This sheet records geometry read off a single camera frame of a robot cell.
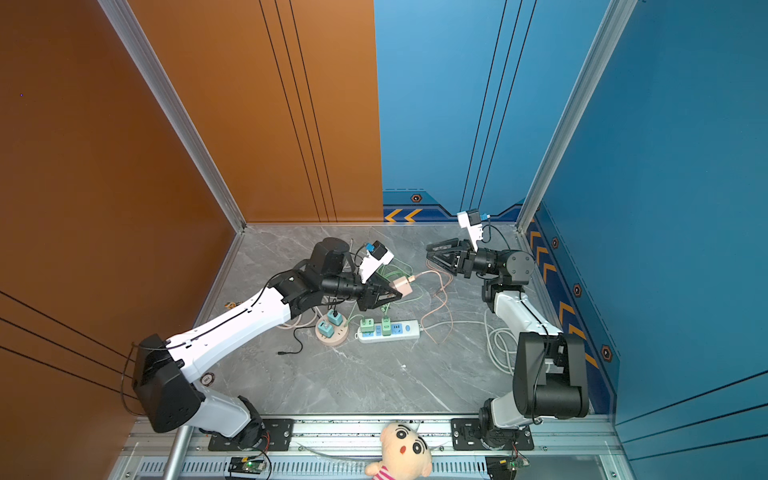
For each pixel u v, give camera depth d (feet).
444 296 3.34
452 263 2.12
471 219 2.08
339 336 2.89
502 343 2.90
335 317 2.85
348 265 1.94
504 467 2.32
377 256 2.06
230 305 3.17
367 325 2.79
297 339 2.93
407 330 2.92
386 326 2.78
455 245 2.28
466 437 2.38
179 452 2.29
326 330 2.78
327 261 1.85
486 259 2.15
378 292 2.08
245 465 2.33
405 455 2.10
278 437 2.43
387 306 2.20
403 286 2.23
